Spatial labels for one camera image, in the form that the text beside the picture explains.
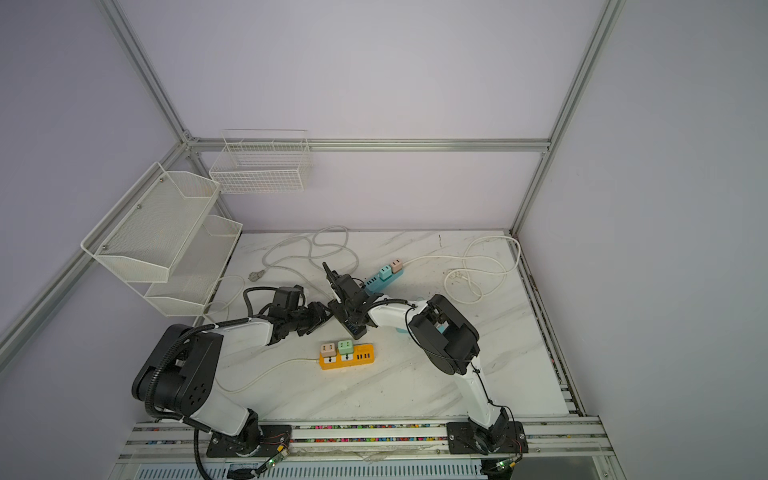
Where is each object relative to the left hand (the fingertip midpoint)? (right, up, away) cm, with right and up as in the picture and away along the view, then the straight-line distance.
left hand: (329, 316), depth 93 cm
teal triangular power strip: (+30, +5, -35) cm, 46 cm away
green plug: (+7, -7, -11) cm, 14 cm away
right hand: (+2, +4, +2) cm, 5 cm away
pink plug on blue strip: (+21, +16, +8) cm, 28 cm away
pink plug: (+2, -7, -11) cm, 14 cm away
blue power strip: (+14, +9, +8) cm, 19 cm away
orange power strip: (+12, -10, -8) cm, 17 cm away
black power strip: (+9, -4, -3) cm, 10 cm away
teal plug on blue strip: (+18, +13, +8) cm, 23 cm away
